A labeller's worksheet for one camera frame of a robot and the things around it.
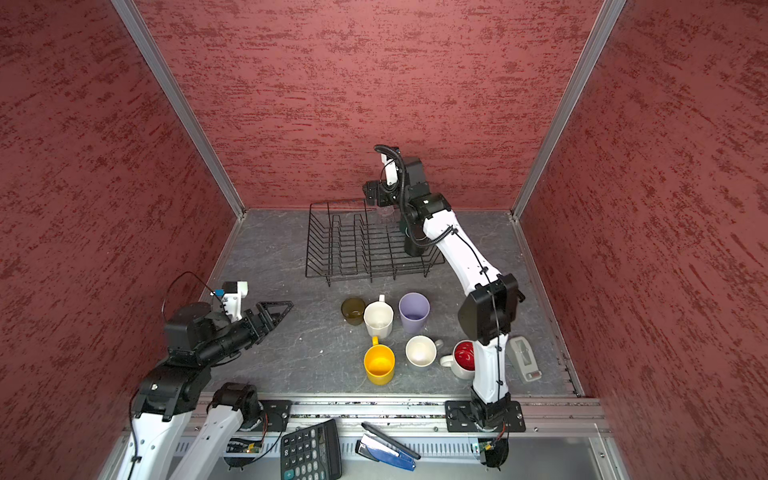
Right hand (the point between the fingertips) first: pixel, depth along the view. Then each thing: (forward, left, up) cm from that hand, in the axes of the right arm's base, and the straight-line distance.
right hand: (376, 189), depth 83 cm
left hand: (-34, +21, -9) cm, 41 cm away
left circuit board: (-56, +36, -34) cm, 75 cm away
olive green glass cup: (-23, +9, -30) cm, 38 cm away
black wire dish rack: (+7, +13, -30) cm, 33 cm away
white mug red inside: (-41, -22, -25) cm, 53 cm away
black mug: (-1, -12, -23) cm, 26 cm away
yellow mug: (-38, +1, -31) cm, 50 cm away
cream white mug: (-35, -12, -32) cm, 49 cm away
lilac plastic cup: (-26, -10, -22) cm, 36 cm away
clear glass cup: (+11, -2, -21) cm, 24 cm away
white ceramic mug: (-26, +1, -28) cm, 38 cm away
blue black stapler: (-58, +1, -30) cm, 65 cm away
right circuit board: (-60, -27, -33) cm, 74 cm away
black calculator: (-59, +16, -30) cm, 68 cm away
